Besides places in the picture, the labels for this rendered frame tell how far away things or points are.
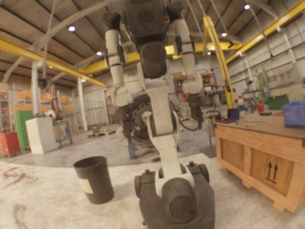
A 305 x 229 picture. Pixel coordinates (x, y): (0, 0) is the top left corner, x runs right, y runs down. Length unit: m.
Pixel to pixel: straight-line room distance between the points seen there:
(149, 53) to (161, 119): 0.40
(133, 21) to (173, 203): 0.86
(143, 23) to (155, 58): 0.24
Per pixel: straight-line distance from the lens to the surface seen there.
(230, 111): 1.45
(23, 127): 8.13
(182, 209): 0.57
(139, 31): 0.73
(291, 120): 0.91
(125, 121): 0.82
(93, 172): 1.09
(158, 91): 0.78
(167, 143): 0.82
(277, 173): 0.92
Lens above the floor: 0.69
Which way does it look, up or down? 1 degrees down
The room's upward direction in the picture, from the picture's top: 10 degrees counter-clockwise
